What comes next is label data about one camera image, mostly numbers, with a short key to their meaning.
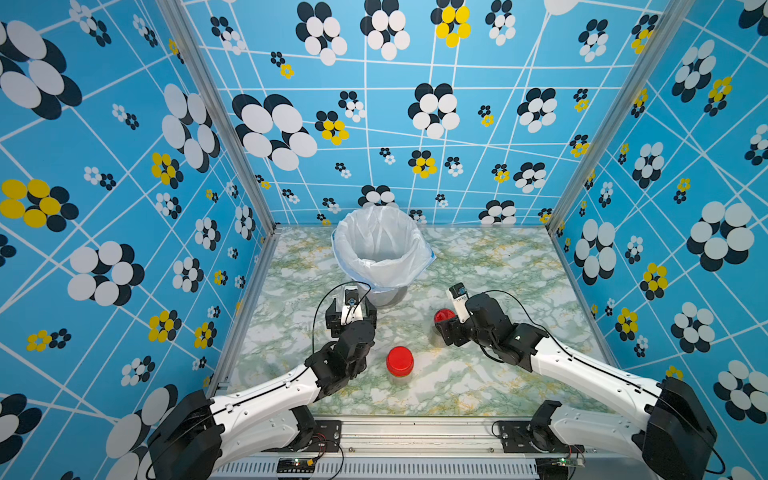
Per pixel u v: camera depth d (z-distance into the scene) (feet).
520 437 2.46
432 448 2.40
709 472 1.35
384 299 2.98
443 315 2.71
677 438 1.25
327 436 2.41
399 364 2.51
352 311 2.12
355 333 1.93
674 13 2.23
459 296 2.32
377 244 3.25
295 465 2.37
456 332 2.35
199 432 1.34
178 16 2.26
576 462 2.25
